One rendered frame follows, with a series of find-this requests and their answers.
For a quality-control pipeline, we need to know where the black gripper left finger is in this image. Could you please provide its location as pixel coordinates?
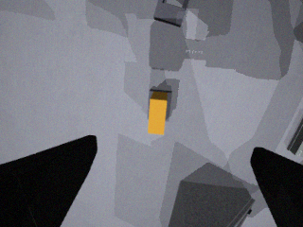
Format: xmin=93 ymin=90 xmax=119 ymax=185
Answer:
xmin=0 ymin=135 xmax=98 ymax=227

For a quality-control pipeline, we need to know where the yellow rectangular block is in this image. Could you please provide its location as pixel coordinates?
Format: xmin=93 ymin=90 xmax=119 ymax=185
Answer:
xmin=148 ymin=91 xmax=168 ymax=135

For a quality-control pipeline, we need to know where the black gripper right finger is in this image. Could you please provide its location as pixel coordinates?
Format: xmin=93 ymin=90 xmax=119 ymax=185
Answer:
xmin=250 ymin=147 xmax=303 ymax=227

